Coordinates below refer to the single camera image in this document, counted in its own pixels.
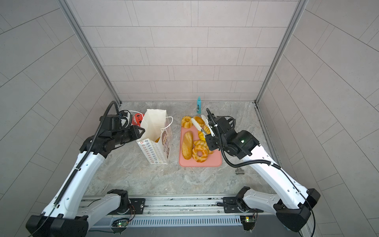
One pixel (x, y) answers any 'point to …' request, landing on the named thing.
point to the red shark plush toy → (136, 119)
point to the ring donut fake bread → (205, 153)
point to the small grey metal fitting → (239, 171)
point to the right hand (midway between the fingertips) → (208, 139)
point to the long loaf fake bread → (187, 145)
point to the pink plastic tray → (213, 160)
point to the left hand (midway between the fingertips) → (147, 128)
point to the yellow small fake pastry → (201, 136)
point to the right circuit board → (247, 219)
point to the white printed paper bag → (156, 123)
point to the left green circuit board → (123, 223)
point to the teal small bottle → (199, 105)
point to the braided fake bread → (204, 142)
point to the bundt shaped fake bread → (186, 122)
